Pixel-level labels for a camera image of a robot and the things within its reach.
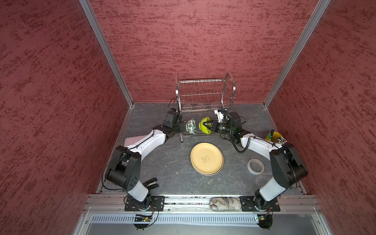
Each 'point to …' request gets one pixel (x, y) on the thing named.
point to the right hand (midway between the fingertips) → (202, 126)
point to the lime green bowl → (204, 129)
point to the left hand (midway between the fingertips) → (182, 127)
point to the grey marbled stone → (225, 204)
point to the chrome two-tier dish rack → (203, 95)
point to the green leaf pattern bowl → (191, 126)
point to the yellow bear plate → (206, 158)
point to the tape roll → (253, 172)
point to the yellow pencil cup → (275, 137)
